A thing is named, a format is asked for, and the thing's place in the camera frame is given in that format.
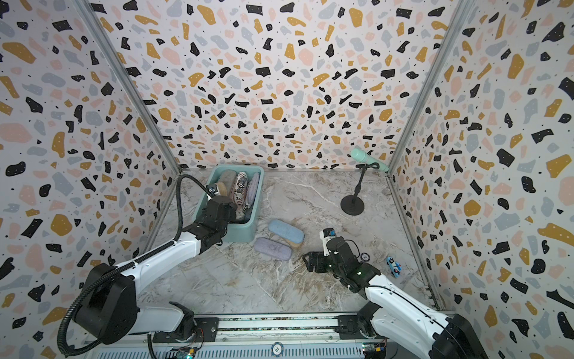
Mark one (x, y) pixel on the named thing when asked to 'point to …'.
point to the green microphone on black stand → (353, 204)
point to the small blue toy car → (394, 267)
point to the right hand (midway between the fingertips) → (314, 257)
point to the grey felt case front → (229, 178)
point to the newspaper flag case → (239, 192)
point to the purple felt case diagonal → (252, 188)
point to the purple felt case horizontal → (273, 248)
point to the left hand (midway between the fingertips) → (229, 203)
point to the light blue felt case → (286, 231)
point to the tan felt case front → (222, 188)
